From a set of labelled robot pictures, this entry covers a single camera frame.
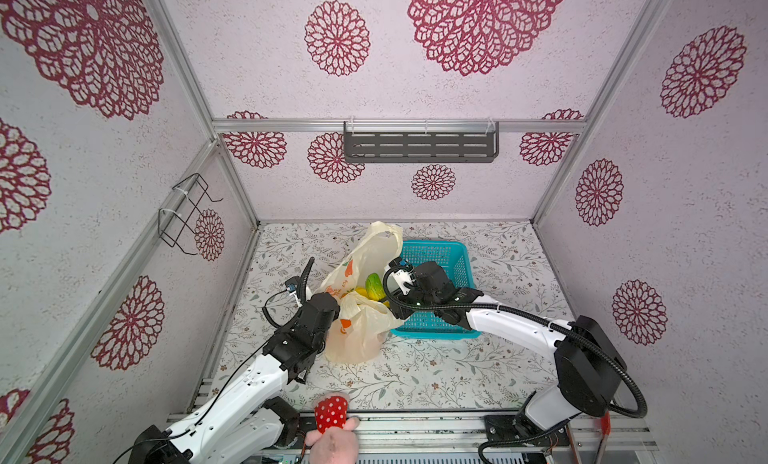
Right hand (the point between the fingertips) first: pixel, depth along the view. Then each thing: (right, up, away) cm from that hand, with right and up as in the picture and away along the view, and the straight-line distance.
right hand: (382, 295), depth 81 cm
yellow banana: (-5, +1, 0) cm, 5 cm away
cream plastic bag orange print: (-6, -7, -6) cm, 11 cm away
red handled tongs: (+55, -32, -8) cm, 64 cm away
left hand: (-15, -1, 0) cm, 15 cm away
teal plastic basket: (+25, +10, +22) cm, 35 cm away
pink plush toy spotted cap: (-11, -30, -14) cm, 35 cm away
